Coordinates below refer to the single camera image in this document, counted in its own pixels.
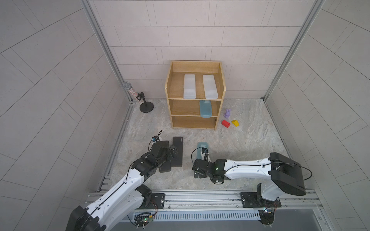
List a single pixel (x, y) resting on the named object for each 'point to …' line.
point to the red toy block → (225, 123)
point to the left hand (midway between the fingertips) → (174, 150)
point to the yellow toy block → (235, 122)
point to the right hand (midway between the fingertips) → (200, 172)
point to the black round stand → (146, 107)
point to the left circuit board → (142, 220)
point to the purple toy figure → (227, 113)
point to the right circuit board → (267, 216)
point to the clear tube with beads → (128, 86)
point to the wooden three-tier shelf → (185, 113)
